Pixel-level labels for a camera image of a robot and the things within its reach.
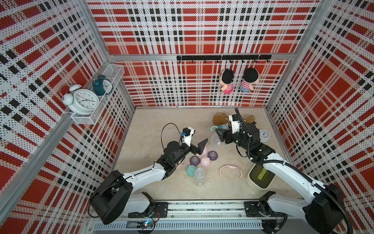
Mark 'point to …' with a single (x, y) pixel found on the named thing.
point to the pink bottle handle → (233, 167)
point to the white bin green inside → (260, 178)
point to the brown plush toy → (219, 119)
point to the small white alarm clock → (264, 135)
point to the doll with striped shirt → (251, 76)
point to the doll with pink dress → (226, 77)
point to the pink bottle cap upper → (205, 152)
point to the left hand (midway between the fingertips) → (202, 135)
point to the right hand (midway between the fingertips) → (223, 128)
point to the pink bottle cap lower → (205, 162)
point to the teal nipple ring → (220, 126)
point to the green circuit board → (145, 224)
